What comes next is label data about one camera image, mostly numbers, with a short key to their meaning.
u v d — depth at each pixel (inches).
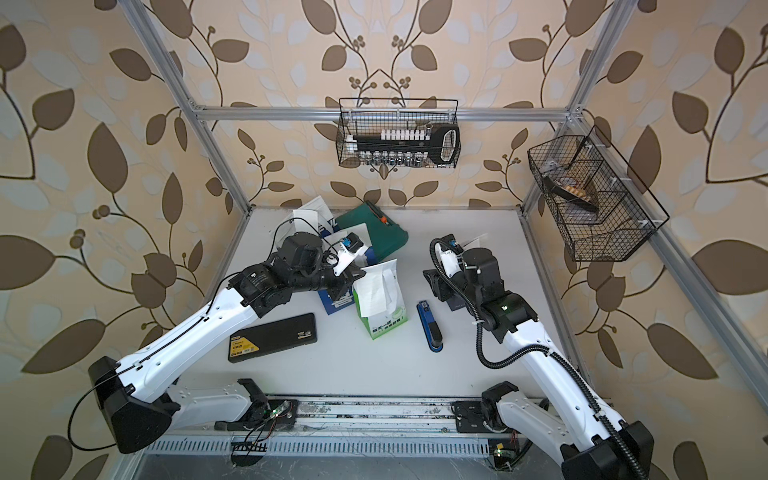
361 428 29.1
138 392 15.3
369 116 35.9
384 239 42.6
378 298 29.1
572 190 29.6
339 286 24.3
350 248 23.5
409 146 33.6
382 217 43.9
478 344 20.0
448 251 24.8
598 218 29.1
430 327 33.6
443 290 25.8
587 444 15.0
